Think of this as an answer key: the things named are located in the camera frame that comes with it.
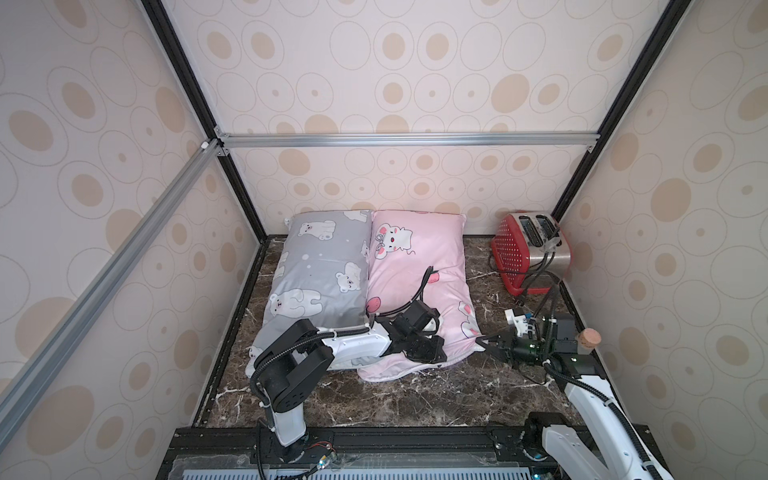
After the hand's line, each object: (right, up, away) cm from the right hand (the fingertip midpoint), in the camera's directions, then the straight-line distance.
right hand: (488, 340), depth 76 cm
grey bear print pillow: (-46, +16, +11) cm, 50 cm away
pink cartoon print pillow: (-21, +25, +24) cm, 41 cm away
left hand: (-8, -7, +3) cm, 11 cm away
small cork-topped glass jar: (+29, -1, +5) cm, 30 cm away
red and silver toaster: (+19, +24, +17) cm, 34 cm away
